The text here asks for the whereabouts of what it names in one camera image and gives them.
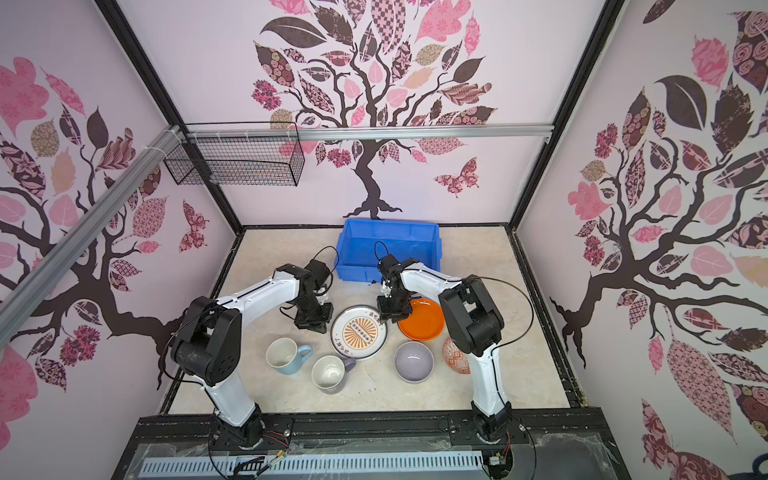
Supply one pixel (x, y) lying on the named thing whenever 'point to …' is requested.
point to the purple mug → (329, 373)
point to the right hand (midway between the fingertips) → (386, 316)
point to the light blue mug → (285, 355)
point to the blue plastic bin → (362, 242)
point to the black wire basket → (236, 153)
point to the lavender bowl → (414, 362)
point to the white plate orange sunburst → (356, 332)
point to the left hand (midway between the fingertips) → (325, 332)
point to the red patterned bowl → (455, 357)
